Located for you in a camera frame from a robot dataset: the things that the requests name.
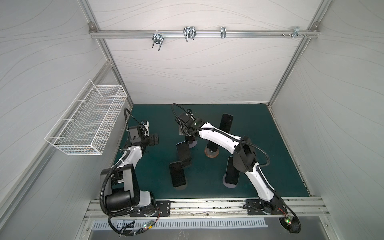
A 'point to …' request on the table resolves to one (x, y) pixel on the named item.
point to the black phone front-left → (177, 173)
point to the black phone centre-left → (183, 151)
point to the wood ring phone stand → (211, 154)
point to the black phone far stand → (226, 122)
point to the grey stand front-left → (182, 187)
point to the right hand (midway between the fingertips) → (189, 124)
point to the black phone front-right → (232, 175)
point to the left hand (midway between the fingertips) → (152, 133)
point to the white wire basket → (87, 125)
